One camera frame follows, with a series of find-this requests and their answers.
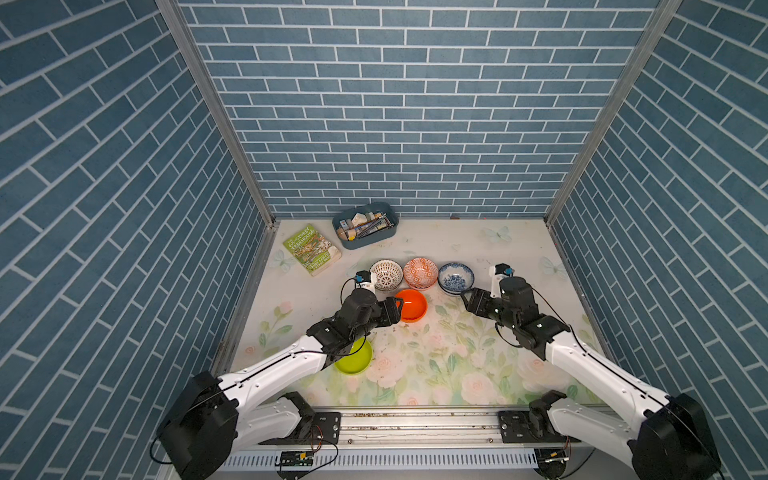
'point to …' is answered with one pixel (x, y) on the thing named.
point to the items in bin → (362, 223)
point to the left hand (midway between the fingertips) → (403, 305)
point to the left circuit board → (297, 458)
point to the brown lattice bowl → (386, 274)
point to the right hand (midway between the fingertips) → (471, 295)
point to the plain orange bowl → (414, 305)
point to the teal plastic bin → (366, 240)
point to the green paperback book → (312, 250)
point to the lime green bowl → (357, 362)
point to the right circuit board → (547, 455)
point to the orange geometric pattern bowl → (420, 273)
